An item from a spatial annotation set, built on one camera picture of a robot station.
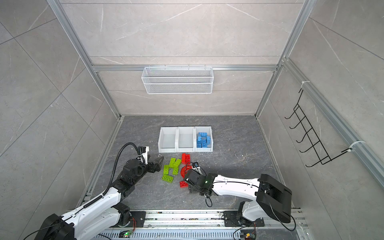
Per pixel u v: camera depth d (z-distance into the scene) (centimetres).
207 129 104
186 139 102
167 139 106
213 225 73
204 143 100
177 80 101
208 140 98
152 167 74
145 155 73
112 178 58
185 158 93
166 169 90
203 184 62
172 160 93
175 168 90
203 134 106
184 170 90
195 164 74
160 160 78
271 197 42
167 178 86
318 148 65
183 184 85
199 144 101
